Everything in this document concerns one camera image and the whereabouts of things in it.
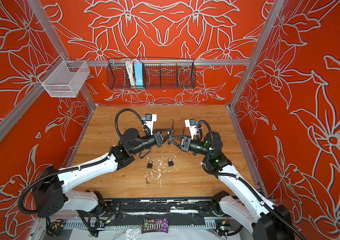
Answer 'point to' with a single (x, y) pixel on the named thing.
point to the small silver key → (168, 142)
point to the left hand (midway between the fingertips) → (174, 130)
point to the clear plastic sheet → (130, 233)
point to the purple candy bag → (159, 225)
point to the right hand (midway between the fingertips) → (168, 141)
